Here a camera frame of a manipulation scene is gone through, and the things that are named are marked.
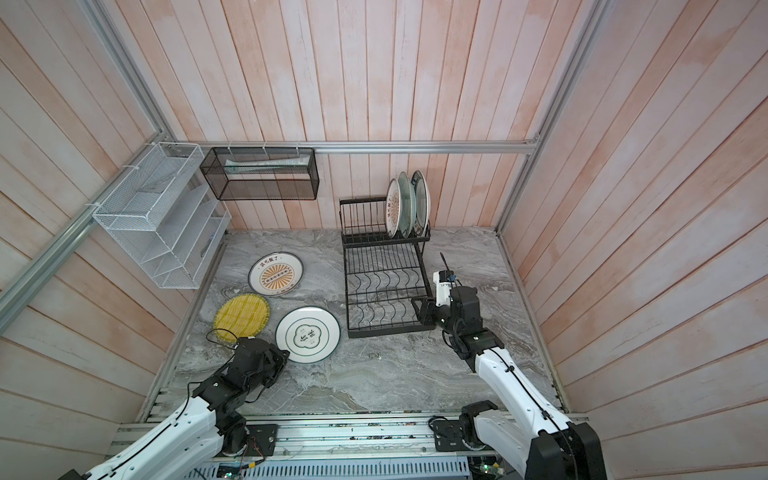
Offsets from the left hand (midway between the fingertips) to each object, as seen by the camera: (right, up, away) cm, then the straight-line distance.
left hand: (292, 355), depth 84 cm
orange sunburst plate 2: (-13, +23, +23) cm, 35 cm away
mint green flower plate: (+33, +44, +1) cm, 55 cm away
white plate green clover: (+3, +5, +6) cm, 9 cm away
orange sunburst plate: (+30, +45, +10) cm, 54 cm away
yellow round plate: (-20, +9, +11) cm, 25 cm away
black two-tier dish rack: (+26, +22, +20) cm, 40 cm away
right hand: (+36, +17, -1) cm, 40 cm away
